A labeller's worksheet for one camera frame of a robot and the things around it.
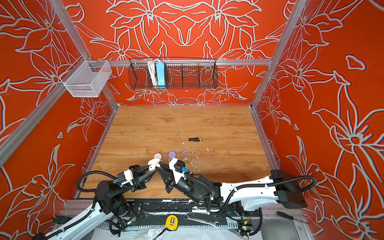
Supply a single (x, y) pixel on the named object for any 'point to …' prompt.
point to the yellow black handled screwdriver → (190, 139)
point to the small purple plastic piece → (185, 152)
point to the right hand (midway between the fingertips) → (155, 167)
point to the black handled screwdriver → (291, 217)
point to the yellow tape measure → (171, 222)
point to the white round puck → (157, 155)
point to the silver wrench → (186, 217)
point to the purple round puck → (172, 154)
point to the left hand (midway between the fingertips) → (153, 167)
